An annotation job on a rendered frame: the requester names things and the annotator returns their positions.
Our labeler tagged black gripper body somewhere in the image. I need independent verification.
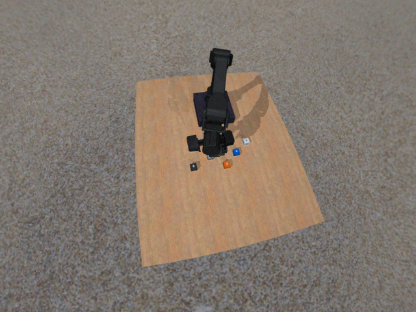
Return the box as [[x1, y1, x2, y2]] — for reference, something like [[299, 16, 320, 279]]
[[187, 130, 235, 151]]

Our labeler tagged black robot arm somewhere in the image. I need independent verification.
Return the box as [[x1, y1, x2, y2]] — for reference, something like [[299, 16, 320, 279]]
[[201, 48, 233, 157]]

